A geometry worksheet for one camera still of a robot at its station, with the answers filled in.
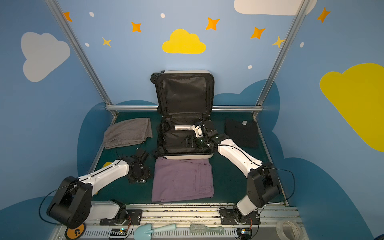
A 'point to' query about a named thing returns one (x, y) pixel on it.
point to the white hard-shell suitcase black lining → (184, 97)
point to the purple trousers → (175, 179)
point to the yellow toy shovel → (107, 164)
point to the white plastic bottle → (183, 127)
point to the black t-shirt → (244, 132)
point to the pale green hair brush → (199, 228)
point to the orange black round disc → (71, 234)
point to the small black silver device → (142, 181)
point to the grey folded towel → (127, 132)
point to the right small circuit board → (244, 233)
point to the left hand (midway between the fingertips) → (144, 177)
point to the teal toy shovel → (142, 232)
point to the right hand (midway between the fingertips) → (188, 142)
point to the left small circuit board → (118, 232)
